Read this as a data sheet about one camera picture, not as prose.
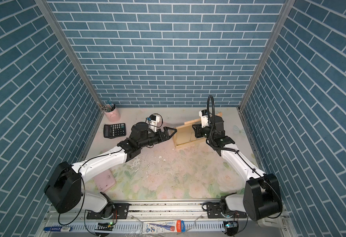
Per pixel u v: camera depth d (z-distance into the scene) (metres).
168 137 0.69
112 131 1.04
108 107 1.04
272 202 0.42
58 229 0.68
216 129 0.63
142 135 0.62
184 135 0.93
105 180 0.80
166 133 0.68
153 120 0.73
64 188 0.42
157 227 0.69
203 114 0.73
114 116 1.07
